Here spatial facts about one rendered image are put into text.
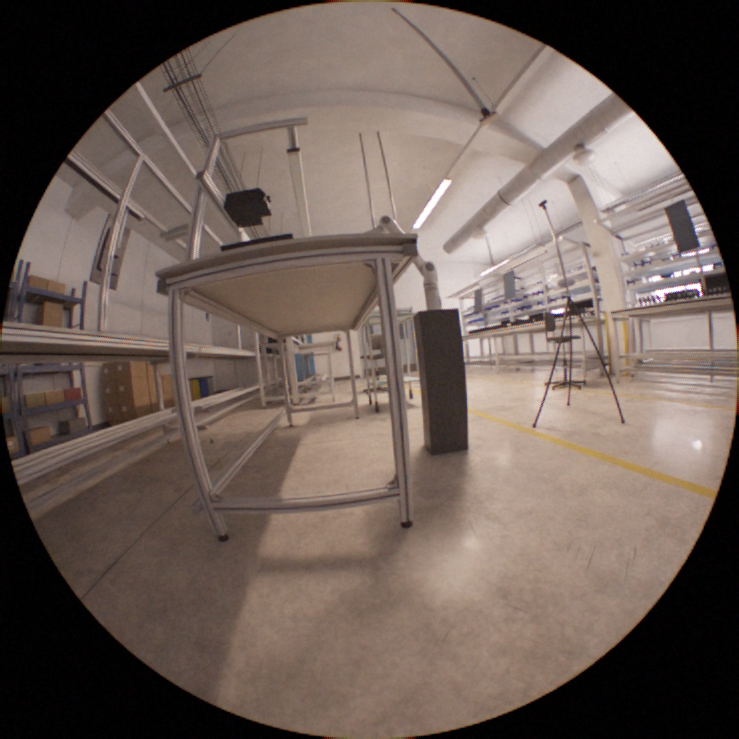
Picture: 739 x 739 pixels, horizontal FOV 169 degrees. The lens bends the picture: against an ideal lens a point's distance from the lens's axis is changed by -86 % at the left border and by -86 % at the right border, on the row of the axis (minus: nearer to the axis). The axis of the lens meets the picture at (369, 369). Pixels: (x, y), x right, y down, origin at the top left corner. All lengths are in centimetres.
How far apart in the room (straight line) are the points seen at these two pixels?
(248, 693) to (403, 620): 40
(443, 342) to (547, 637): 137
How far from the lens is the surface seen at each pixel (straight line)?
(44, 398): 385
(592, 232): 484
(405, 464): 82
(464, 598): 74
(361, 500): 87
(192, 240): 121
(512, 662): 67
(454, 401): 148
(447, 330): 145
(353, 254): 79
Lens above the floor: 62
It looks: 3 degrees down
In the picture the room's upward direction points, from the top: 6 degrees counter-clockwise
